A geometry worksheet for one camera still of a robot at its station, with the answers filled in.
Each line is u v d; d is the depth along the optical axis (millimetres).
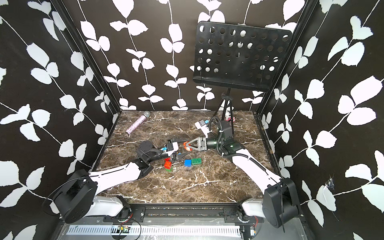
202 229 703
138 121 1111
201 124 674
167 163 842
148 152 594
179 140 686
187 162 900
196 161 929
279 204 554
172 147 592
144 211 747
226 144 616
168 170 881
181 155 651
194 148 662
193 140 664
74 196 420
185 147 676
